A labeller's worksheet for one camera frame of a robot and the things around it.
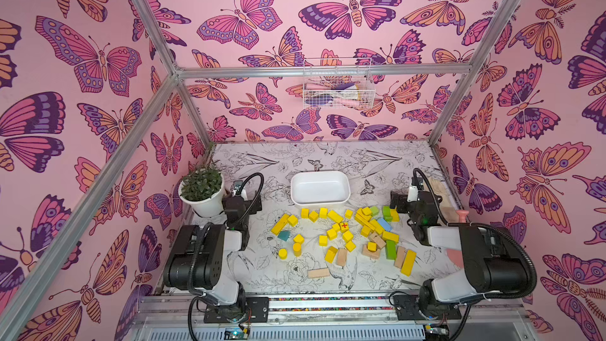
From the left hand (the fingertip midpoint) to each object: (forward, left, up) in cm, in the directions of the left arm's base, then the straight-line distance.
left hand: (246, 190), depth 94 cm
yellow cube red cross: (-13, -39, -5) cm, 41 cm away
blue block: (-11, -55, -6) cm, 56 cm away
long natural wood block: (-29, -28, -7) cm, 41 cm away
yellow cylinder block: (-22, -21, -3) cm, 31 cm away
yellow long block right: (-25, -61, -8) cm, 66 cm away
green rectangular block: (-21, -55, -7) cm, 60 cm away
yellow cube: (-10, -19, -6) cm, 22 cm away
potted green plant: (-6, +12, +10) cm, 17 cm away
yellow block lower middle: (-23, -33, -6) cm, 41 cm away
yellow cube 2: (-18, -22, -6) cm, 28 cm away
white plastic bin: (+6, -30, -7) cm, 32 cm away
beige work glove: (-2, -83, -7) cm, 83 cm away
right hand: (0, -64, 0) cm, 64 cm away
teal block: (-15, -16, -7) cm, 23 cm away
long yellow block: (-11, -14, -7) cm, 19 cm away
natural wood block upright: (-23, -37, -8) cm, 45 cm away
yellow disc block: (-23, -16, -6) cm, 29 cm away
